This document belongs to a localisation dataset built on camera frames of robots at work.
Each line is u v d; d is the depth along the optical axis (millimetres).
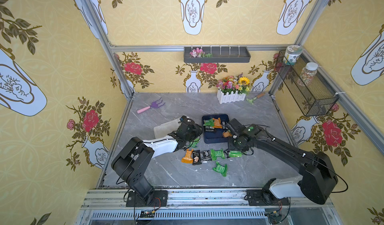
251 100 1168
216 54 901
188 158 878
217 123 998
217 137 926
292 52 841
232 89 1064
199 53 878
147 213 727
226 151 892
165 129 1004
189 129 710
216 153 877
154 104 1161
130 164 462
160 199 729
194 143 923
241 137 583
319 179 407
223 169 817
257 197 734
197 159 857
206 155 862
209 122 1004
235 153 801
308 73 718
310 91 834
